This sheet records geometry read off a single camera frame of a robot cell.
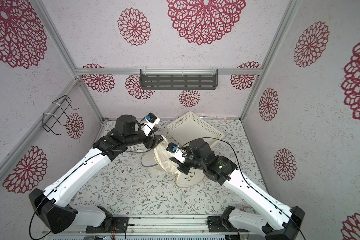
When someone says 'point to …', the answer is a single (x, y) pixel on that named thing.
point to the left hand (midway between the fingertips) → (158, 132)
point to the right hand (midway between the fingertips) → (175, 157)
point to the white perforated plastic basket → (190, 127)
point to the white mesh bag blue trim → (148, 159)
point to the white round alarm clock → (140, 147)
